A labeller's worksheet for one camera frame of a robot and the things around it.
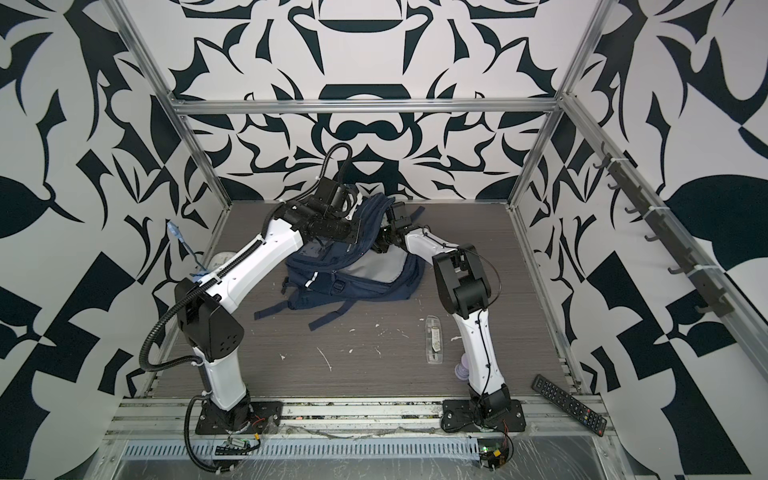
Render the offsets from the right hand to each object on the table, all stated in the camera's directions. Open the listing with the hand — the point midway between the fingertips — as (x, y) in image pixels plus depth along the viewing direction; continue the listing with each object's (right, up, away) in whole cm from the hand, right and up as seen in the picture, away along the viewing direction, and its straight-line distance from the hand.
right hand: (355, 235), depth 99 cm
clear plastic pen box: (+23, -29, -14) cm, 40 cm away
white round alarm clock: (-45, -8, +1) cm, 46 cm away
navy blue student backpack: (-7, -11, -7) cm, 15 cm away
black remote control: (+56, -42, -24) cm, 74 cm away
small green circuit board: (+35, -52, -28) cm, 69 cm away
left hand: (+4, +3, -17) cm, 18 cm away
